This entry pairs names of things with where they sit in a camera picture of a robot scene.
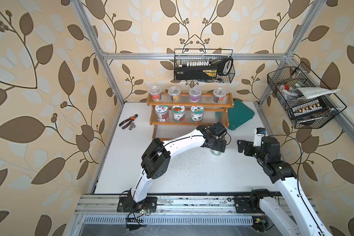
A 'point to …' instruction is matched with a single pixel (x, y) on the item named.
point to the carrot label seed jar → (197, 114)
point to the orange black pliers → (131, 119)
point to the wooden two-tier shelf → (188, 108)
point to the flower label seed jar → (162, 112)
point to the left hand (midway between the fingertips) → (220, 148)
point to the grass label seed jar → (215, 153)
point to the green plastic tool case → (239, 114)
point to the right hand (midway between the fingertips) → (246, 142)
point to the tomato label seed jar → (178, 112)
